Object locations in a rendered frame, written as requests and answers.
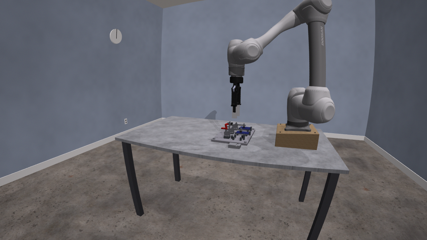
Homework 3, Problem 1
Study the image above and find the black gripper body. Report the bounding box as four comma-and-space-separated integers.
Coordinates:
230, 76, 243, 92

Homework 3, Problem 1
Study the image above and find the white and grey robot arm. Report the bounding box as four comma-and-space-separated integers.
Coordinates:
227, 0, 335, 132

